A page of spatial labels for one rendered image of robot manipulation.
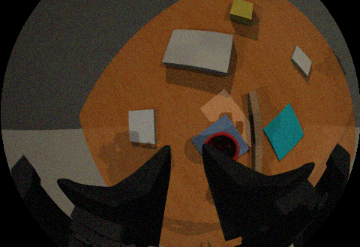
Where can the brown flat bar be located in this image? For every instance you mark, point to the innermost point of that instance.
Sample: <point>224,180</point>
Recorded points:
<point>256,131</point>

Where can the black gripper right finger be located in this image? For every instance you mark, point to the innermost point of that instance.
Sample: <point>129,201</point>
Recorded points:
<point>242,195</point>

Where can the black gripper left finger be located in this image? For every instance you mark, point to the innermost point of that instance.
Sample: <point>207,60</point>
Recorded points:
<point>138,202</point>

